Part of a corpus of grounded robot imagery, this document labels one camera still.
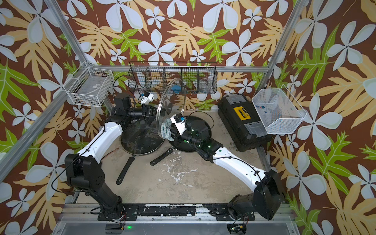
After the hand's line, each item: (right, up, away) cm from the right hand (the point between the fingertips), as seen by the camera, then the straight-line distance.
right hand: (166, 129), depth 70 cm
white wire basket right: (+64, +10, +14) cm, 66 cm away
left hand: (-1, +8, 0) cm, 8 cm away
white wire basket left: (-50, +26, +18) cm, 59 cm away
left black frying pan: (-25, -26, +5) cm, 37 cm away
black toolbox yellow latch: (+45, +4, +23) cm, 51 cm away
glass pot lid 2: (-4, +23, +54) cm, 59 cm away
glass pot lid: (-20, -5, +23) cm, 31 cm away
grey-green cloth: (0, 0, -6) cm, 6 cm away
